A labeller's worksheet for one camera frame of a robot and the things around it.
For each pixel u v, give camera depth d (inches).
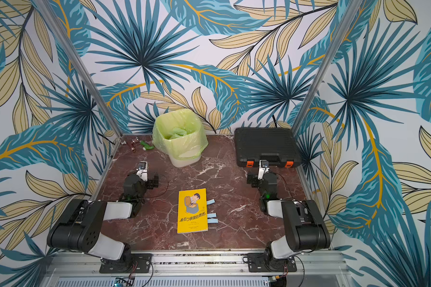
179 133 40.4
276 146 41.8
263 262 28.8
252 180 33.1
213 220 33.7
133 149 43.3
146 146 43.6
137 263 28.7
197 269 28.8
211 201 35.5
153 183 33.6
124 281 28.3
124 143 44.6
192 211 34.0
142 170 31.2
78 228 17.4
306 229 18.2
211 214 34.0
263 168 31.3
